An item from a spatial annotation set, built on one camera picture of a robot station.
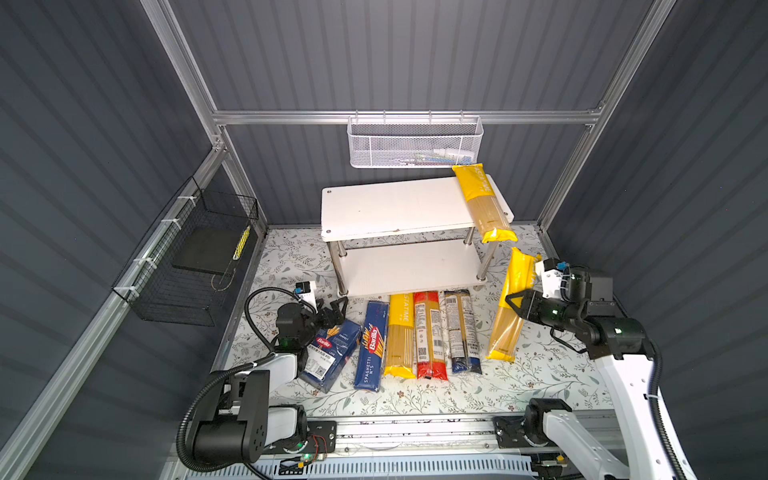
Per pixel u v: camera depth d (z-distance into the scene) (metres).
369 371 0.81
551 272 0.63
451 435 0.75
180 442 0.38
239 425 0.42
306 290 0.77
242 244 0.79
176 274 0.71
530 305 0.61
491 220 0.71
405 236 1.17
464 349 0.86
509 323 0.68
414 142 1.23
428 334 0.89
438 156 0.91
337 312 0.79
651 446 0.39
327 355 0.80
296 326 0.70
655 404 0.40
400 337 0.88
